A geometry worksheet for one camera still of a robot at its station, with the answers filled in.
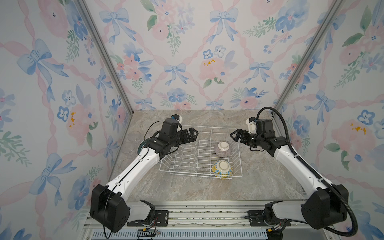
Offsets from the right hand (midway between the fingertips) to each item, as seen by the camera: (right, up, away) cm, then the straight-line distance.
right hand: (236, 135), depth 82 cm
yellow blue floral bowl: (-7, -19, +1) cm, 20 cm away
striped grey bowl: (-6, -9, +10) cm, 14 cm away
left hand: (-24, +2, -5) cm, 25 cm away
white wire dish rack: (-21, -14, +10) cm, 28 cm away
